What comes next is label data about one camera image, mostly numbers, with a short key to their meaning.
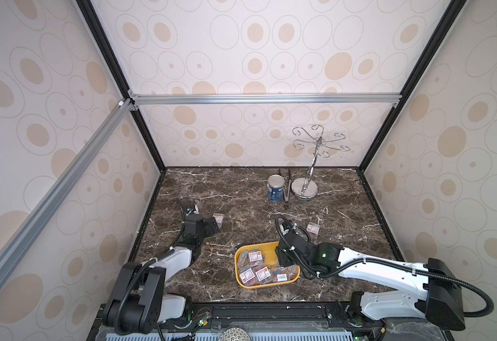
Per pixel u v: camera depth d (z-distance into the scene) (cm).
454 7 68
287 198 106
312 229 94
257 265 81
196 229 69
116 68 80
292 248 56
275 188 100
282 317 75
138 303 42
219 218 97
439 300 39
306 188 109
